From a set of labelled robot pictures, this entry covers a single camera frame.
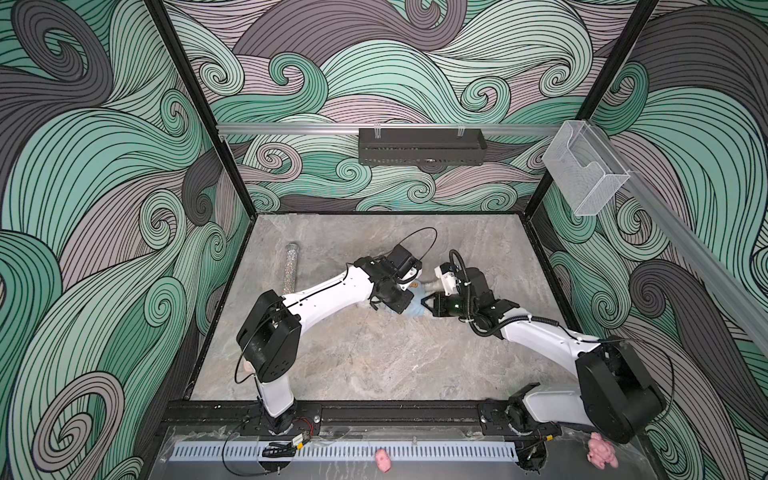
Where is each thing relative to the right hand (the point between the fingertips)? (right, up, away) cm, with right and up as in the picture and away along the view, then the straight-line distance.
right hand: (423, 301), depth 85 cm
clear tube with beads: (-43, +8, +15) cm, 47 cm away
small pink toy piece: (-12, -32, -19) cm, 39 cm away
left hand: (-6, +1, -2) cm, 6 cm away
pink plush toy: (+37, -30, -19) cm, 52 cm away
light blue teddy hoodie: (-3, -2, -2) cm, 4 cm away
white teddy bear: (+2, +5, +4) cm, 7 cm away
